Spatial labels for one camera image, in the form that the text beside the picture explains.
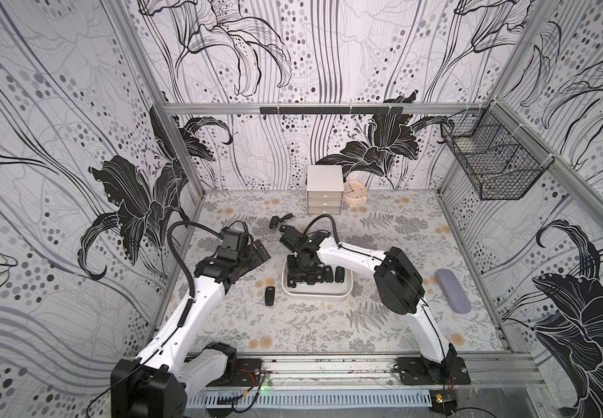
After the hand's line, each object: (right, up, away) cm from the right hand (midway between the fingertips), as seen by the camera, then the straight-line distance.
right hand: (296, 269), depth 93 cm
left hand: (-12, +5, -11) cm, 17 cm away
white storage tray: (+8, -6, -4) cm, 11 cm away
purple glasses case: (+53, -6, -7) cm, 54 cm away
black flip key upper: (-10, +17, +14) cm, 25 cm away
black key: (+15, -1, -3) cm, 16 cm away
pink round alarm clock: (+26, +30, +22) cm, 45 cm away
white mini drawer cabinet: (+11, +31, +9) cm, 34 cm away
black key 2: (-9, -8, -6) cm, 13 cm away
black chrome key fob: (-5, +19, +17) cm, 26 cm away
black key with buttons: (+11, -1, -2) cm, 12 cm away
